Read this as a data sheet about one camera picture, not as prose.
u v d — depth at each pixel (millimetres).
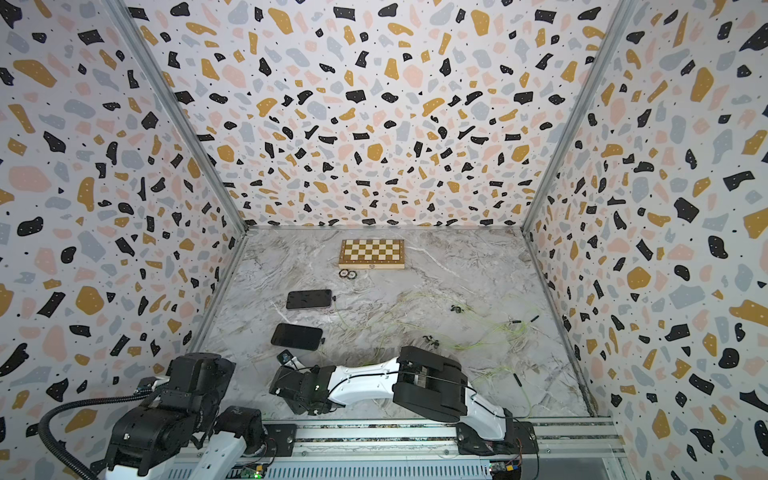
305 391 616
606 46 766
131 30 713
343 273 1082
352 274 1067
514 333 942
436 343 903
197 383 494
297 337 922
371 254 1103
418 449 732
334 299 1004
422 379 524
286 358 727
